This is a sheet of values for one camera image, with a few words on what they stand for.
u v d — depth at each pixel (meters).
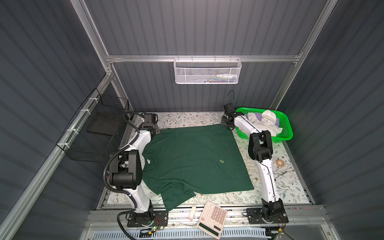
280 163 0.94
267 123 1.04
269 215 0.65
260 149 0.66
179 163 0.92
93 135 0.73
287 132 1.00
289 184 0.85
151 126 0.74
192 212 0.74
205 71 1.24
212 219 0.72
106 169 0.44
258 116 1.08
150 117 0.75
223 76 0.91
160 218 0.72
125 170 0.49
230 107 0.89
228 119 0.84
